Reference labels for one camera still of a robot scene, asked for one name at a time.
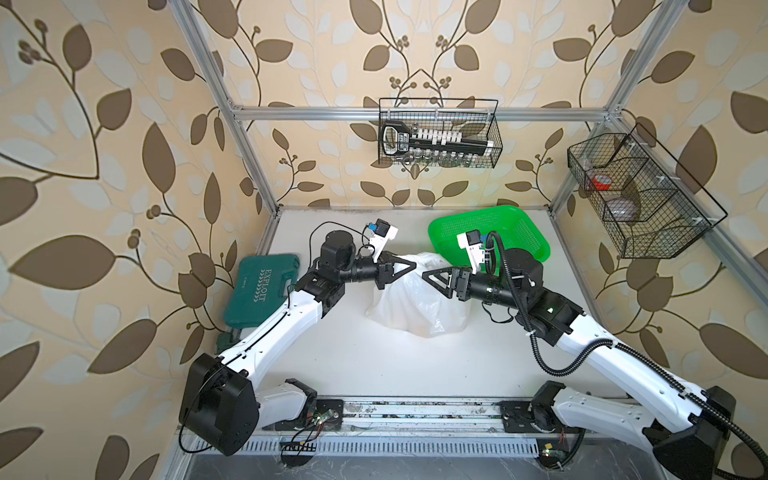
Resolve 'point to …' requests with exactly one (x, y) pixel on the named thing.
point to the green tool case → (261, 285)
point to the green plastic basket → (513, 227)
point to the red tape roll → (602, 182)
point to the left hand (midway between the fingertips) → (409, 262)
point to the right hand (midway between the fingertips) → (427, 275)
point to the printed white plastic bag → (413, 304)
